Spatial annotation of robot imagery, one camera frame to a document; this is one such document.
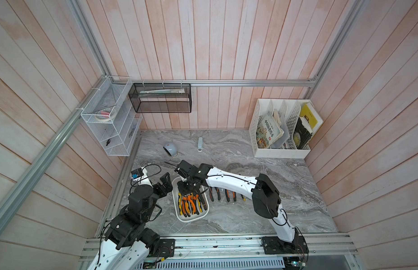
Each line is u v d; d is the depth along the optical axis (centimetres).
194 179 62
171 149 101
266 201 49
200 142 109
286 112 98
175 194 84
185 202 79
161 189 60
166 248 73
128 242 45
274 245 73
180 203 86
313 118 90
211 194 90
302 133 96
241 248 74
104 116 74
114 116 74
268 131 98
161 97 106
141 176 59
